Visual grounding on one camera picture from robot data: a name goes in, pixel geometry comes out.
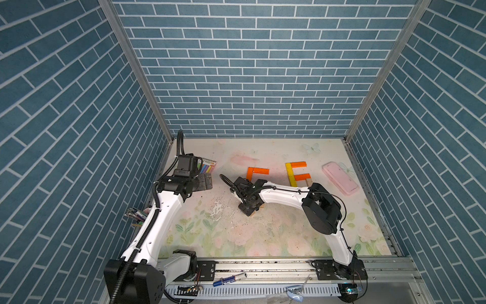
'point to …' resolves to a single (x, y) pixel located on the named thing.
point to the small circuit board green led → (348, 292)
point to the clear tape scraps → (295, 292)
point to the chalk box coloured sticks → (207, 165)
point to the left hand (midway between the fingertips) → (204, 180)
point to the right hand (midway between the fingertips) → (246, 209)
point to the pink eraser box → (343, 183)
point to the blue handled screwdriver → (227, 280)
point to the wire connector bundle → (188, 291)
